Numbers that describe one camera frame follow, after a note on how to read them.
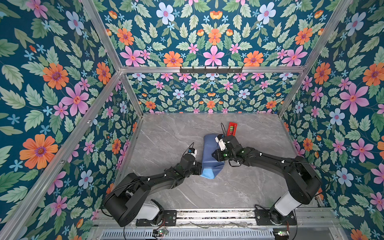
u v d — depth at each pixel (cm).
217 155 77
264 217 74
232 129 102
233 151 68
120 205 43
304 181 45
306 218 75
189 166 70
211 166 89
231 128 102
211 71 93
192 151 80
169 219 74
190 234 70
